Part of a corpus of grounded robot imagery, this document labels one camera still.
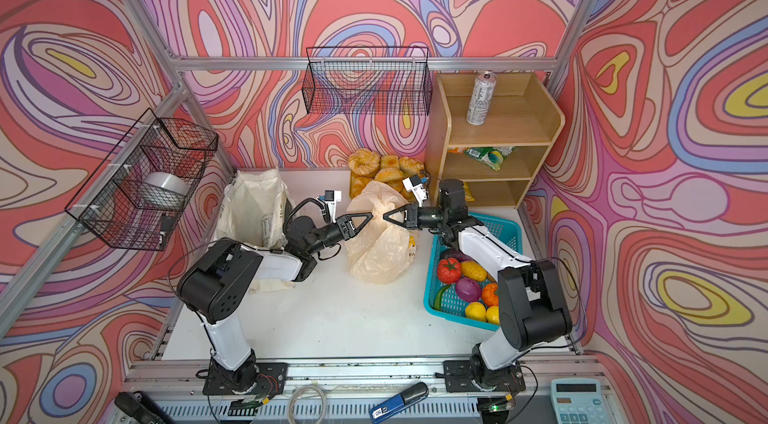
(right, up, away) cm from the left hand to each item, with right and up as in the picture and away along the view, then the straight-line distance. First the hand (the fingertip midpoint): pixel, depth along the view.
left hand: (374, 219), depth 81 cm
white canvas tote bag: (-40, +2, +15) cm, 43 cm away
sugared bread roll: (-5, +20, +33) cm, 39 cm away
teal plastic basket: (+23, -26, +5) cm, 35 cm away
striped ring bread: (-7, +12, +30) cm, 33 cm away
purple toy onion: (+27, -21, +3) cm, 34 cm away
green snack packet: (+39, +20, +16) cm, 47 cm away
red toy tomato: (+22, -15, +5) cm, 27 cm away
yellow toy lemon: (+28, -25, -1) cm, 38 cm away
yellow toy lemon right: (+32, -25, -2) cm, 41 cm away
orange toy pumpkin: (+32, -22, +1) cm, 39 cm away
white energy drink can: (-36, -2, +17) cm, 40 cm away
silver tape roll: (-50, +8, -11) cm, 51 cm away
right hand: (+4, -1, -1) cm, 4 cm away
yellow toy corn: (+29, -16, +6) cm, 34 cm away
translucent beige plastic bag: (+2, -9, -3) cm, 9 cm away
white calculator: (+49, -42, -12) cm, 65 cm away
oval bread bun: (+4, +14, +27) cm, 31 cm away
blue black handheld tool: (+9, -40, -14) cm, 43 cm away
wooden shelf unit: (+34, +25, +6) cm, 43 cm away
